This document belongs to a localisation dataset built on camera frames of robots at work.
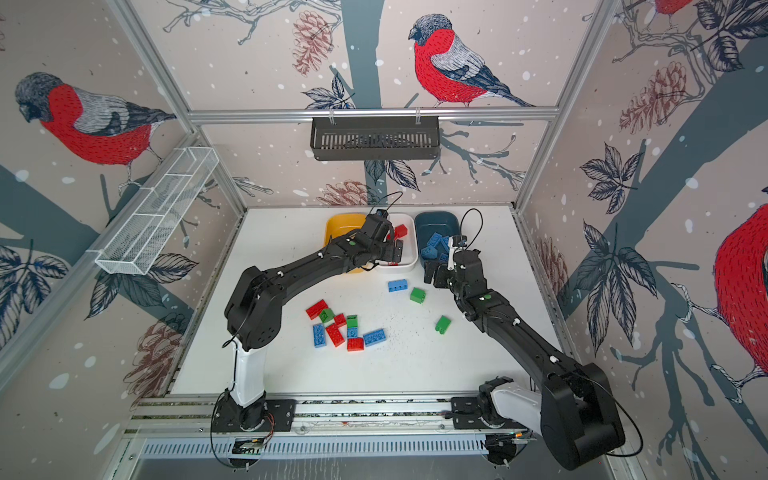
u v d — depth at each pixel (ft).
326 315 2.93
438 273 2.48
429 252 3.40
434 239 3.53
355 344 2.77
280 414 2.40
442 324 2.87
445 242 3.51
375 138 3.48
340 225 3.79
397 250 2.79
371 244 2.35
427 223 3.74
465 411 2.39
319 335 2.87
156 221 2.50
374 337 2.82
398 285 3.15
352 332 2.87
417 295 3.10
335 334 2.82
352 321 2.88
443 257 3.40
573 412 1.31
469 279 2.08
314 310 2.96
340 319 2.94
